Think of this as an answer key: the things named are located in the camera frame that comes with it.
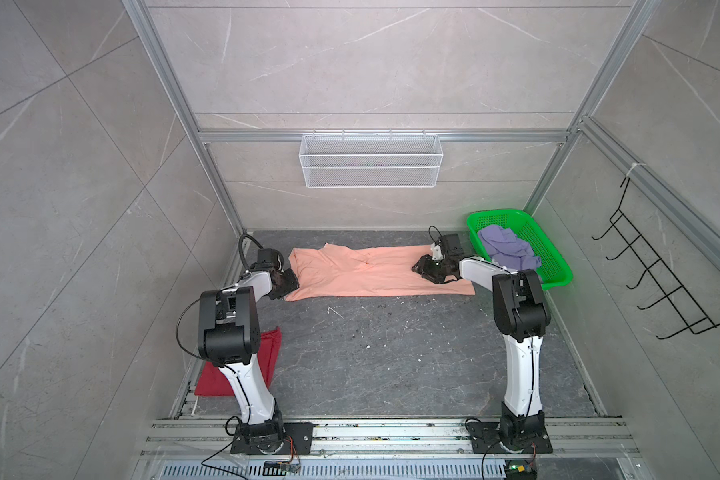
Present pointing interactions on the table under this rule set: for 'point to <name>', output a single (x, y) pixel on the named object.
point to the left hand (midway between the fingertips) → (293, 276)
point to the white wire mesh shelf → (368, 161)
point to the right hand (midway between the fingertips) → (416, 267)
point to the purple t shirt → (508, 251)
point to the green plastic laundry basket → (553, 270)
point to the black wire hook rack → (692, 315)
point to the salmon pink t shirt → (331, 270)
